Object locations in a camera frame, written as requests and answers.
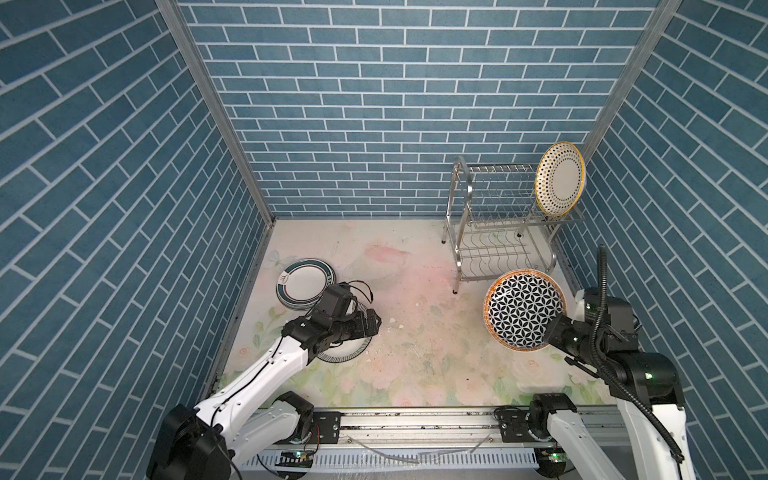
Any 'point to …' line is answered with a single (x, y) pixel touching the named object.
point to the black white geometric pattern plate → (520, 305)
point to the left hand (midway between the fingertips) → (376, 325)
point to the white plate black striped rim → (348, 351)
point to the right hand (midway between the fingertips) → (551, 324)
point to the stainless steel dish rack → (497, 223)
